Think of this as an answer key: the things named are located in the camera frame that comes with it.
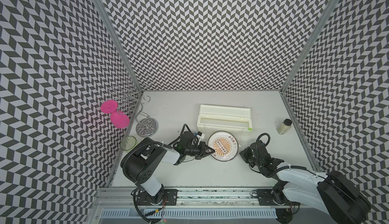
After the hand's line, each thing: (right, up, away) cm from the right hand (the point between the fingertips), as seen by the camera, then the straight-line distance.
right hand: (238, 154), depth 88 cm
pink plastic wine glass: (-64, +22, -11) cm, 69 cm away
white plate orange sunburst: (-8, +6, -3) cm, 11 cm away
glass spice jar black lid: (+27, +16, +1) cm, 32 cm away
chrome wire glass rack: (-75, +33, +28) cm, 86 cm away
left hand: (-15, +2, -5) cm, 16 cm away
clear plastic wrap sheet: (-8, +6, -3) cm, 11 cm away
